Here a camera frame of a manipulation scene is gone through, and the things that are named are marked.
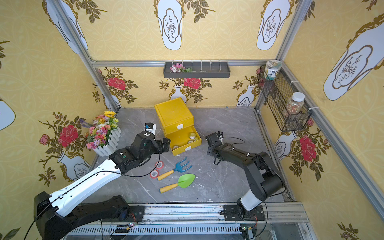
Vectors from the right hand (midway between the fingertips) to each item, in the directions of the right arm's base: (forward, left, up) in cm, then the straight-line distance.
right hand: (216, 148), depth 96 cm
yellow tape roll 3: (0, +16, +8) cm, 18 cm away
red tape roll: (-12, +34, -1) cm, 36 cm away
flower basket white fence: (-2, +67, +15) cm, 68 cm away
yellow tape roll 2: (+4, +15, +9) cm, 18 cm away
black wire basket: (+33, -39, +19) cm, 55 cm away
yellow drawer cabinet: (+4, +24, +18) cm, 30 cm away
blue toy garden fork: (-13, +22, -2) cm, 26 cm away
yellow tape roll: (-5, +25, +9) cm, 27 cm away
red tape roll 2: (-18, +37, -2) cm, 41 cm away
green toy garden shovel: (-21, +19, -2) cm, 28 cm away
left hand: (-7, +33, +19) cm, 39 cm away
